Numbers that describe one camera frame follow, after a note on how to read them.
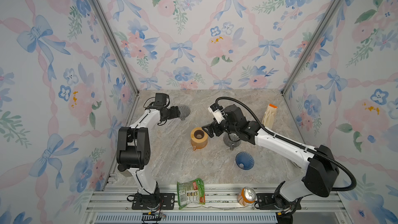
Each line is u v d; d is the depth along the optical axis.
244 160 0.83
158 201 0.68
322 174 0.42
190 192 0.74
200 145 0.92
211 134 0.71
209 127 0.69
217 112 0.69
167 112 0.82
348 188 0.42
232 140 0.70
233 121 0.61
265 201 0.73
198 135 0.88
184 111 1.04
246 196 0.66
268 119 0.97
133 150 0.49
